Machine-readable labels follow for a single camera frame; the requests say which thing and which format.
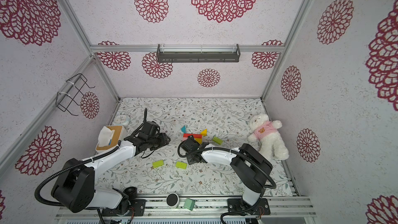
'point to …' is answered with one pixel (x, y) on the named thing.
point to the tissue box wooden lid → (114, 139)
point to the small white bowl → (121, 119)
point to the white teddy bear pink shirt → (265, 132)
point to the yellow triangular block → (204, 132)
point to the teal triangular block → (183, 129)
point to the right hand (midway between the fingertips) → (190, 154)
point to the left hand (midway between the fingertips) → (167, 141)
